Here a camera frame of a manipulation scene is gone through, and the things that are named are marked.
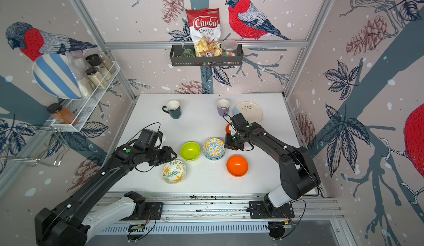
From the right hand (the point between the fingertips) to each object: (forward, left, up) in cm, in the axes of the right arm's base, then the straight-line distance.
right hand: (225, 144), depth 87 cm
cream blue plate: (+30, -18, -8) cm, 36 cm away
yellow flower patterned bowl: (-13, +27, -8) cm, 31 cm away
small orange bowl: (+11, -2, -3) cm, 12 cm away
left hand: (-9, +23, +6) cm, 26 cm away
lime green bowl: (-2, +19, -5) cm, 20 cm away
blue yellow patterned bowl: (-1, +6, -5) cm, 8 cm away
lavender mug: (+27, +1, +1) cm, 27 cm away
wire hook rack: (-11, +68, +26) cm, 73 cm away
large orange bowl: (-9, -7, -6) cm, 13 cm away
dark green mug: (+25, +33, +1) cm, 42 cm away
